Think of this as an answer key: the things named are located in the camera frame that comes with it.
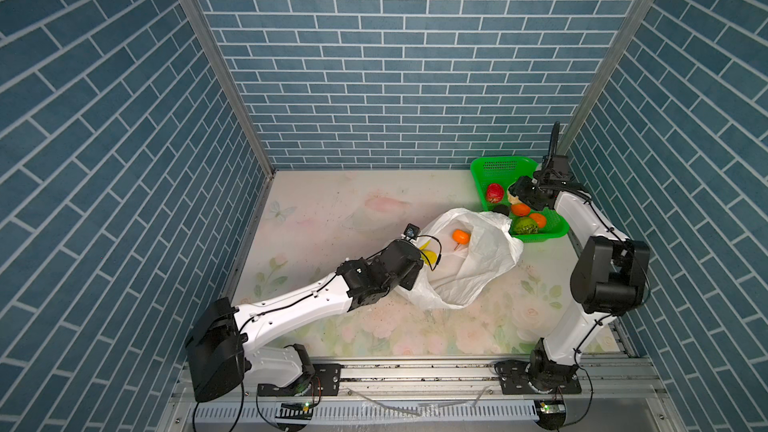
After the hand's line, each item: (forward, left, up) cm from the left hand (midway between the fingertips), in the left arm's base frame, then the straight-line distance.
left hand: (414, 261), depth 78 cm
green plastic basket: (+42, -34, -11) cm, 55 cm away
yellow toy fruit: (+8, -6, -12) cm, 15 cm away
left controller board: (-30, +30, -19) cm, 46 cm away
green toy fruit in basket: (+17, -38, -8) cm, 42 cm away
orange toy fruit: (+24, -39, -9) cm, 47 cm away
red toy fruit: (+31, -31, -9) cm, 45 cm away
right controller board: (-32, -34, -19) cm, 50 cm away
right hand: (+26, -34, +1) cm, 43 cm away
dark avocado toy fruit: (+27, -33, -11) cm, 44 cm away
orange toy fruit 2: (+14, -17, -10) cm, 25 cm away
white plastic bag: (+7, -19, -7) cm, 21 cm away
